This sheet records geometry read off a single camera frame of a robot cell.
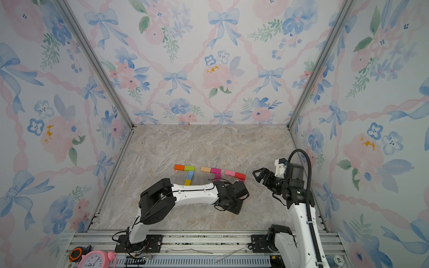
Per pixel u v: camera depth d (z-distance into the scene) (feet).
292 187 1.83
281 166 2.31
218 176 3.13
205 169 3.22
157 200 1.70
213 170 3.23
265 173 2.26
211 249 2.40
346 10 2.27
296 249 1.82
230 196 2.18
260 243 2.40
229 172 3.15
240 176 3.13
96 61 2.83
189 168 3.20
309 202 1.62
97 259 2.26
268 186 2.20
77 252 2.28
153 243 2.43
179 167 3.22
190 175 3.11
